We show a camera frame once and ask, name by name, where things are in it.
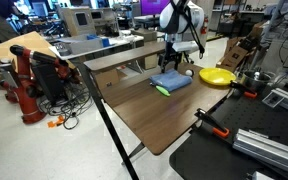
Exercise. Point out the stacked cardboard boxes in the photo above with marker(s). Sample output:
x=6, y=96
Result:
x=235, y=55

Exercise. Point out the red fire extinguisher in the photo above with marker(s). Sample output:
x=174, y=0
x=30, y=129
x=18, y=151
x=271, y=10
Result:
x=204, y=25

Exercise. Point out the red pedestal robot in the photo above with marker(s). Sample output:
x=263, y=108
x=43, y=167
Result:
x=27, y=86

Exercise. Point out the yellow plastic plate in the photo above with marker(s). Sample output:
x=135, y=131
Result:
x=217, y=76

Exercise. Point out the purple lit monitor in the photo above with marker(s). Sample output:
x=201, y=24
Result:
x=154, y=6

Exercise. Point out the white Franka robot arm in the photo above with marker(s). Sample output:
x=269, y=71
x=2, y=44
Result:
x=180, y=16

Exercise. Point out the brown cardboard box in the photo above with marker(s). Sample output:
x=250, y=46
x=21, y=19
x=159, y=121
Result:
x=105, y=78

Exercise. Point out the grey equipment case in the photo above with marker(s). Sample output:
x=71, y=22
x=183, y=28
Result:
x=80, y=45

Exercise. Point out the large tan cardboard panel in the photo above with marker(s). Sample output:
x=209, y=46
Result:
x=24, y=45

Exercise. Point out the person in dark shirt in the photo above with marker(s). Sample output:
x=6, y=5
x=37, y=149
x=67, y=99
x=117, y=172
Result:
x=0, y=16

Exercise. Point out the green marker pen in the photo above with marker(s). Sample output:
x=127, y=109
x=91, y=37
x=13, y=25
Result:
x=163, y=90

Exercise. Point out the white side table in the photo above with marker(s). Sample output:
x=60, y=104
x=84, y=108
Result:
x=117, y=42

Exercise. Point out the beige machine cabinet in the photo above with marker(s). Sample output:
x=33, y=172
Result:
x=77, y=20

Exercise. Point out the blue towel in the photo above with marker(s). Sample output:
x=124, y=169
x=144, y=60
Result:
x=170, y=80

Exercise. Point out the cardboard box under shelf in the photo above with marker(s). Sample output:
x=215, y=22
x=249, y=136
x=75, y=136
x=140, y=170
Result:
x=149, y=60

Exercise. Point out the long aluminium extrusion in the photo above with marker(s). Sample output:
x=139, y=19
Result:
x=267, y=150

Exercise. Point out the black and white ball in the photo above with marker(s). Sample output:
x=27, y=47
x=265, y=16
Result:
x=189, y=72

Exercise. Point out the raised wooden shelf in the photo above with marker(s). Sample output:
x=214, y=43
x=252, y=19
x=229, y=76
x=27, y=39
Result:
x=124, y=56

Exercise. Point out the short aluminium extrusion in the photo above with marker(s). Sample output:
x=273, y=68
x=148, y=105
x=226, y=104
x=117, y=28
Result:
x=284, y=100

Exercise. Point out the steel pot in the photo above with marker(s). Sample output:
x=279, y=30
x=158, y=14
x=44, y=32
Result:
x=254, y=83

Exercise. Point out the blue plastic box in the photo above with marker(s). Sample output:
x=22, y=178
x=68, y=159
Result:
x=104, y=42

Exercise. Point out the black table frame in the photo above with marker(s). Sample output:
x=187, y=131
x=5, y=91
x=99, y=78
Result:
x=107, y=123

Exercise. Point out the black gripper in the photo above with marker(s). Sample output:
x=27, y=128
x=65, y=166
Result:
x=172, y=56

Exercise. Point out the orange floor tape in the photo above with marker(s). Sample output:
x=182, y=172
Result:
x=54, y=122

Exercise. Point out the black perforated breadboard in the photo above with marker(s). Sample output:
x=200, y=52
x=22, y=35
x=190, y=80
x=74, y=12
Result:
x=237, y=153

